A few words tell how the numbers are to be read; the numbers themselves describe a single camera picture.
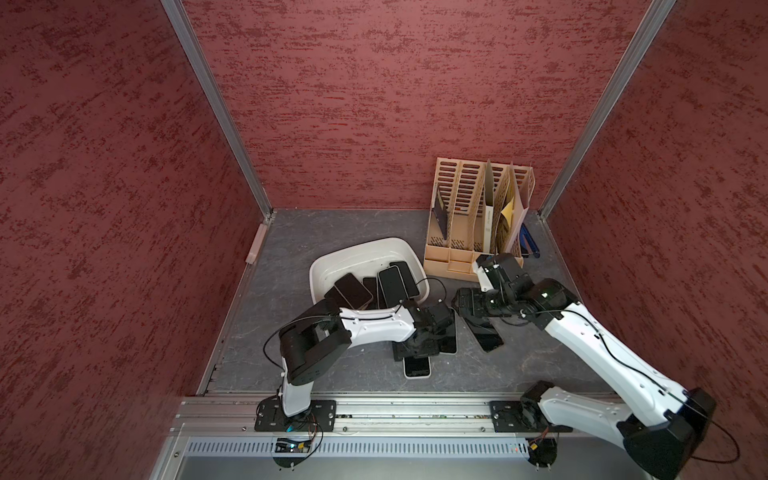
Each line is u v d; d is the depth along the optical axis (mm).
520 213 823
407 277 1002
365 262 1033
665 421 382
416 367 808
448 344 711
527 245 1073
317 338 515
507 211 853
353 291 947
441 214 1136
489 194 885
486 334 889
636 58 779
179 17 710
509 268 564
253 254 1063
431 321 677
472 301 655
